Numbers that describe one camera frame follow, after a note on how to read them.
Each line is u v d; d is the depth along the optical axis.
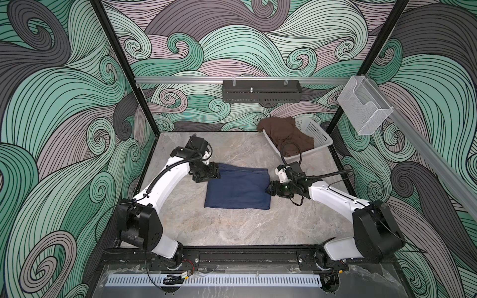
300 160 0.83
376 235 0.42
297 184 0.67
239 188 0.93
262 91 0.95
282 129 1.12
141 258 0.73
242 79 0.94
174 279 0.72
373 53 0.83
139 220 0.42
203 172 0.70
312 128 1.14
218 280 0.70
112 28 0.77
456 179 0.53
